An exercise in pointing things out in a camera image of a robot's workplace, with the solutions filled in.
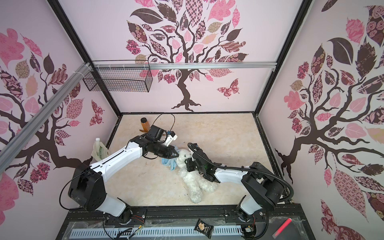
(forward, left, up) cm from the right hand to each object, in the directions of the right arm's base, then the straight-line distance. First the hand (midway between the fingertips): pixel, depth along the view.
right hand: (185, 158), depth 86 cm
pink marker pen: (-32, -50, -7) cm, 60 cm away
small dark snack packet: (-34, -11, -6) cm, 36 cm away
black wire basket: (+68, +57, +11) cm, 89 cm away
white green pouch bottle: (+4, +50, +5) cm, 51 cm away
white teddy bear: (-14, -4, 0) cm, 14 cm away
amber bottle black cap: (+28, +30, -1) cm, 41 cm away
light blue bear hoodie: (-3, +8, +2) cm, 9 cm away
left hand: (-2, +4, +6) cm, 8 cm away
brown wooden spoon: (+27, +33, -8) cm, 44 cm away
